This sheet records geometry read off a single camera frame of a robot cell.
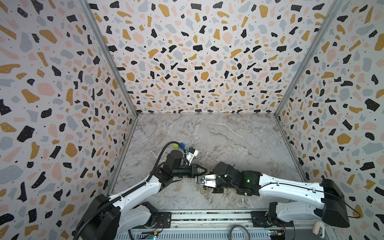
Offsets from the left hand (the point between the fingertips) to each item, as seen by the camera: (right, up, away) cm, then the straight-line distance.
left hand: (206, 170), depth 74 cm
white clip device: (+53, -27, -3) cm, 59 cm away
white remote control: (-1, -9, -1) cm, 9 cm away
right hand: (-2, -2, -1) cm, 3 cm away
